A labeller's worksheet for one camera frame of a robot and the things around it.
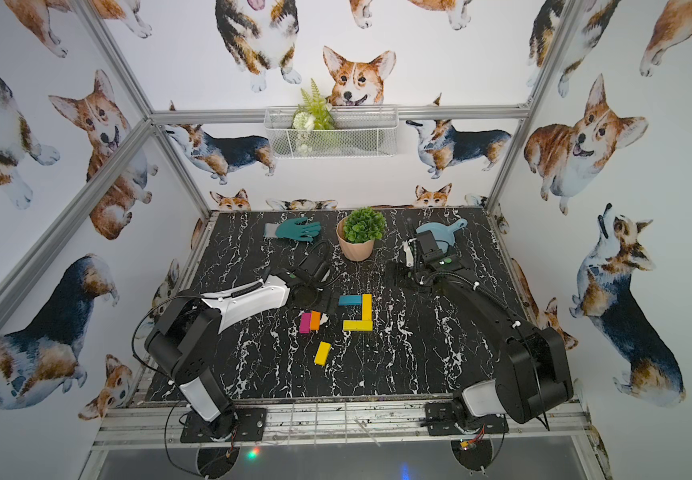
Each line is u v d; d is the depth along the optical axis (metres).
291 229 1.14
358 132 0.93
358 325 0.90
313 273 0.73
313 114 0.82
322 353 0.84
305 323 0.90
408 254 0.78
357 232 0.95
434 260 0.65
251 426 0.73
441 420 0.73
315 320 0.91
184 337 0.47
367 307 0.95
